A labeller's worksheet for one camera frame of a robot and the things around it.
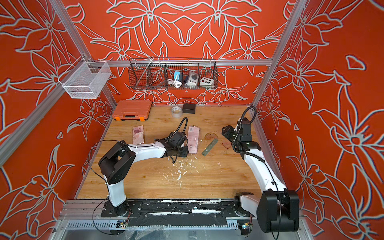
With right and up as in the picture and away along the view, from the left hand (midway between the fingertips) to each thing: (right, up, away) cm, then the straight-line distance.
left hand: (188, 150), depth 93 cm
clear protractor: (+16, +8, +8) cm, 20 cm away
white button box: (+12, +44, +1) cm, 46 cm away
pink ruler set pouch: (+4, +10, +8) cm, 13 cm away
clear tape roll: (-10, +26, +23) cm, 36 cm away
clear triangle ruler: (+26, +3, +5) cm, 27 cm away
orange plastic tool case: (-43, +27, +18) cm, 54 cm away
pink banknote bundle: (-35, +9, +8) cm, 37 cm away
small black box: (0, +28, +17) cm, 33 cm away
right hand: (+19, +15, -10) cm, 26 cm away
